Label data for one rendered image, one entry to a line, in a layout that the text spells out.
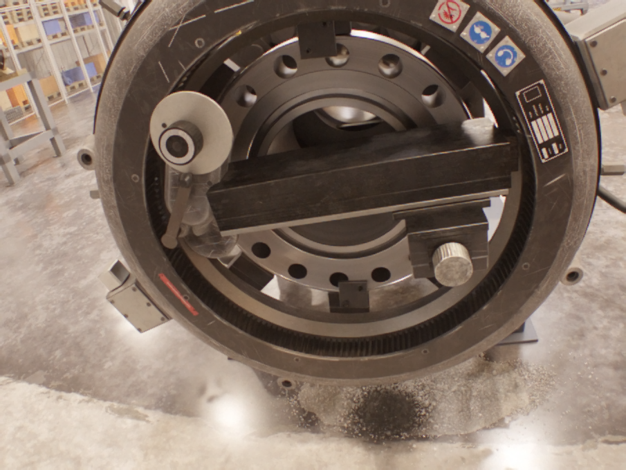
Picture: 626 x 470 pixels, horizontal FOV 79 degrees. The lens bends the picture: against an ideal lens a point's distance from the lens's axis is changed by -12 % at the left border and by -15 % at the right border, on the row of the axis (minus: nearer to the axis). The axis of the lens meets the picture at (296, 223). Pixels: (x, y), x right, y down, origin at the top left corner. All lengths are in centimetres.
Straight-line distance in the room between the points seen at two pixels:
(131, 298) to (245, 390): 50
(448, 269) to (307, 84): 33
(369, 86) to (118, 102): 35
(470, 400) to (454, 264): 63
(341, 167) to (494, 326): 36
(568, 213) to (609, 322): 75
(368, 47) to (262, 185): 25
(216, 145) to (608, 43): 50
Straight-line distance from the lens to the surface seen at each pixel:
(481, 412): 108
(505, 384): 114
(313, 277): 80
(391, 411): 107
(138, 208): 66
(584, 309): 137
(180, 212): 62
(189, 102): 55
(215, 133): 55
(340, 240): 77
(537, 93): 55
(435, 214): 54
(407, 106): 65
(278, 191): 55
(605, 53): 61
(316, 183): 54
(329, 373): 78
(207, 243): 71
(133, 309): 85
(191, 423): 120
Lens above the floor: 89
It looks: 28 degrees down
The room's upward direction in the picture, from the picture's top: 13 degrees counter-clockwise
